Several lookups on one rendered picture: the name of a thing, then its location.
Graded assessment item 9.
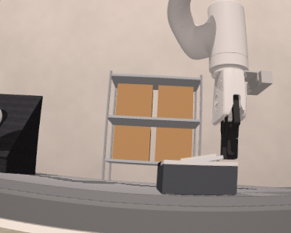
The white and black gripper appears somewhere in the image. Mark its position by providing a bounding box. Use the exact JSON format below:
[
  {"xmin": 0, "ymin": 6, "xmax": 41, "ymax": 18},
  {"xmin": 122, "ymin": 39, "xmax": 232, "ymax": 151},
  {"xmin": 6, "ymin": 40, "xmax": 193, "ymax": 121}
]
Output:
[{"xmin": 211, "ymin": 68, "xmax": 247, "ymax": 160}]

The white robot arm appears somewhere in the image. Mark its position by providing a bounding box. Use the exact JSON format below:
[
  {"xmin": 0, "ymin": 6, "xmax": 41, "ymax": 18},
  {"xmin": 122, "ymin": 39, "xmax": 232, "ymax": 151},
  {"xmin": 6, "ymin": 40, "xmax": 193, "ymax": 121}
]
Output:
[{"xmin": 167, "ymin": 0, "xmax": 273, "ymax": 95}]

